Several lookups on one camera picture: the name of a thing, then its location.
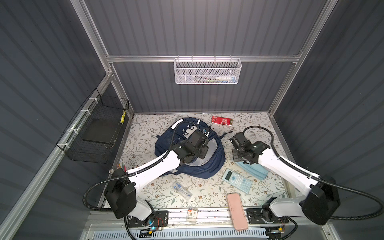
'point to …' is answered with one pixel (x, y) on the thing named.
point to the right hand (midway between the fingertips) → (240, 155)
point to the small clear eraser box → (191, 215)
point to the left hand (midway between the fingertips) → (204, 146)
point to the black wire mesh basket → (92, 137)
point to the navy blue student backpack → (214, 160)
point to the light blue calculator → (237, 180)
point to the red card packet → (225, 121)
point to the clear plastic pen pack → (182, 190)
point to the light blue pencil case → (256, 170)
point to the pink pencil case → (238, 216)
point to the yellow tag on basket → (123, 117)
